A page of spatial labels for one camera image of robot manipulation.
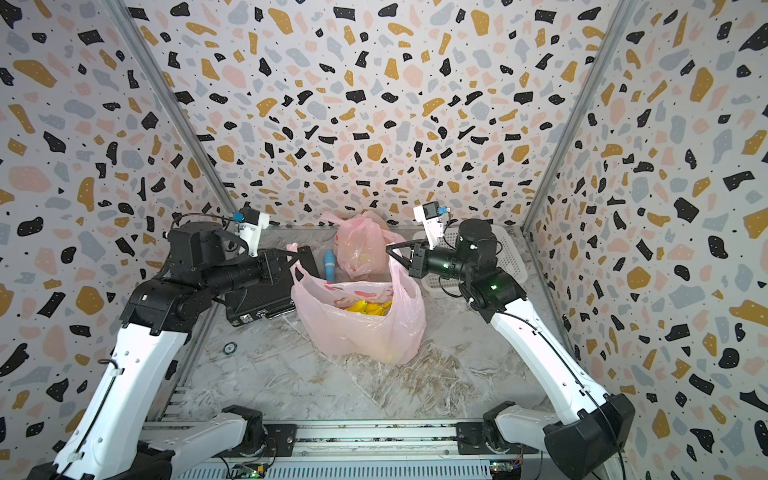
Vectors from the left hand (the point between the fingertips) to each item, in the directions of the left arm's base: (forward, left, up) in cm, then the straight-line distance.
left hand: (299, 255), depth 63 cm
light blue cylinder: (+25, +4, -36) cm, 44 cm away
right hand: (0, -19, +1) cm, 19 cm away
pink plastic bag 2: (-8, -17, -14) cm, 24 cm away
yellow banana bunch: (+4, -13, -30) cm, 33 cm away
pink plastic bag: (+26, -8, -26) cm, 38 cm away
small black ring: (-4, +29, -39) cm, 49 cm away
